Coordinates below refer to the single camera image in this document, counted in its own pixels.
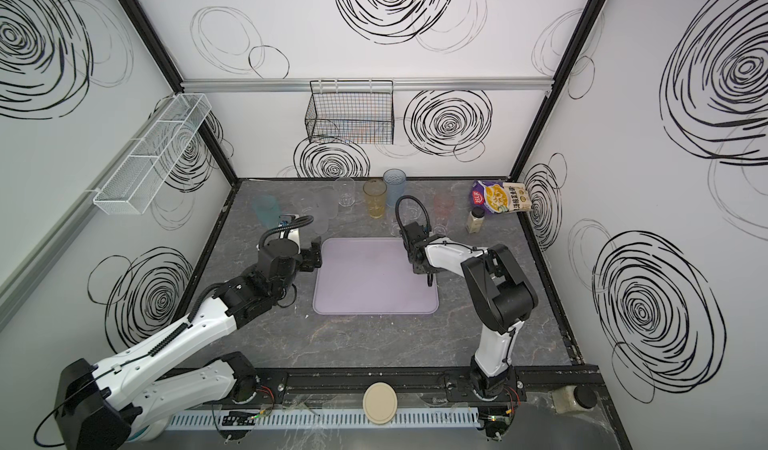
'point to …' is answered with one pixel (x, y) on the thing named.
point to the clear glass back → (345, 190)
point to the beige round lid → (380, 403)
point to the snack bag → (500, 197)
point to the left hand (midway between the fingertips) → (309, 238)
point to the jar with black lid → (573, 398)
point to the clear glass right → (442, 222)
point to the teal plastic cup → (267, 209)
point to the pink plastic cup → (443, 203)
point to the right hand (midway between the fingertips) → (429, 266)
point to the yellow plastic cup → (374, 190)
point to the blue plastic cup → (395, 180)
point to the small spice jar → (475, 220)
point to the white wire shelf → (131, 189)
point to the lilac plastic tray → (371, 276)
